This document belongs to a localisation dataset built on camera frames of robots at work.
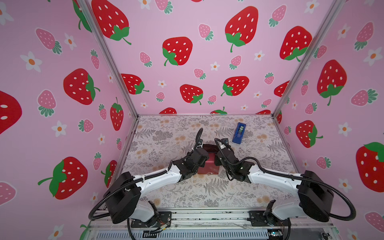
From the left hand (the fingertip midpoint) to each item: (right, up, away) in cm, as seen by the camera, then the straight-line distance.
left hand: (201, 153), depth 84 cm
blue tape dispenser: (+27, +11, +20) cm, 35 cm away
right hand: (+8, 0, 0) cm, 8 cm away
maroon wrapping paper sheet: (+4, -7, -4) cm, 9 cm away
